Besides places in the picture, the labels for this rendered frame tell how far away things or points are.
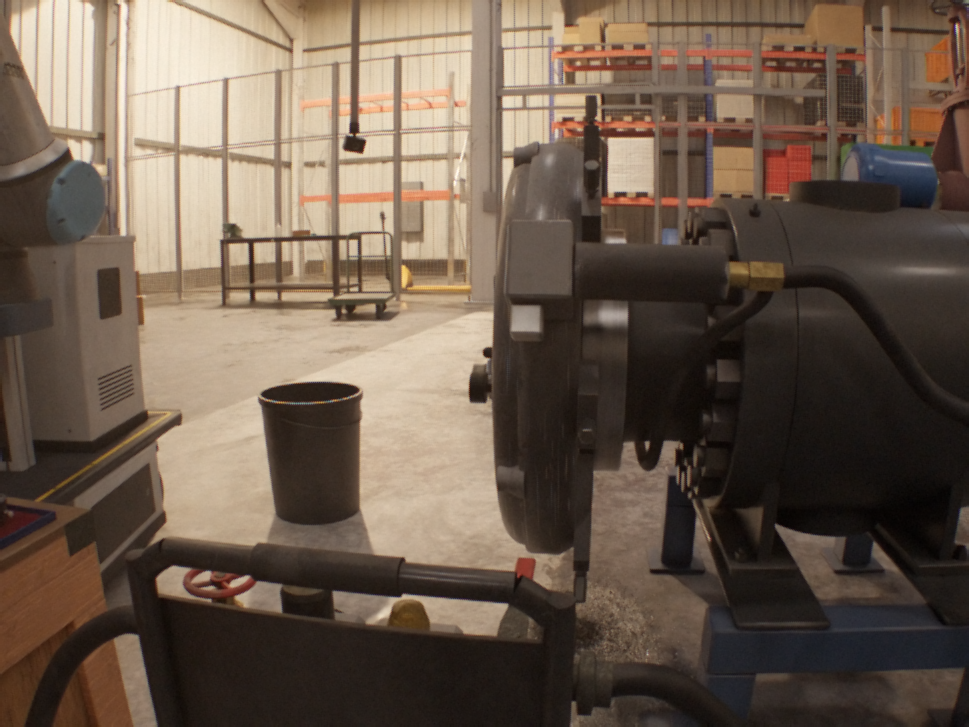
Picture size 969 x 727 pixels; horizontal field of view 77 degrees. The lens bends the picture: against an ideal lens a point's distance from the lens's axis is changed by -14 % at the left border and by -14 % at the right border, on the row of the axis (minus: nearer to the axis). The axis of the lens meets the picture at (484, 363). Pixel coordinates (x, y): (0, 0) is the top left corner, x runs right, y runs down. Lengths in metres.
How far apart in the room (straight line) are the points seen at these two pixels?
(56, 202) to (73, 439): 0.72
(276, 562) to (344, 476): 1.52
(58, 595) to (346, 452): 1.24
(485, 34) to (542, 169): 8.04
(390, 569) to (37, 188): 1.00
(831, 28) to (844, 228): 12.24
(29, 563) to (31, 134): 0.74
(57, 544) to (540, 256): 0.71
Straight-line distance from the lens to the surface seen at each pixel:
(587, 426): 0.90
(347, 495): 2.10
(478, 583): 0.53
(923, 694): 1.52
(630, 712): 1.32
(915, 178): 1.65
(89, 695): 1.08
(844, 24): 13.51
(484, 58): 9.05
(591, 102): 1.31
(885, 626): 1.19
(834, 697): 1.45
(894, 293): 1.18
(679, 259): 0.91
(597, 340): 1.12
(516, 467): 1.03
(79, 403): 1.82
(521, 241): 0.90
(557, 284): 0.88
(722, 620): 1.13
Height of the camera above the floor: 0.81
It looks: 10 degrees down
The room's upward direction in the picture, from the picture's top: straight up
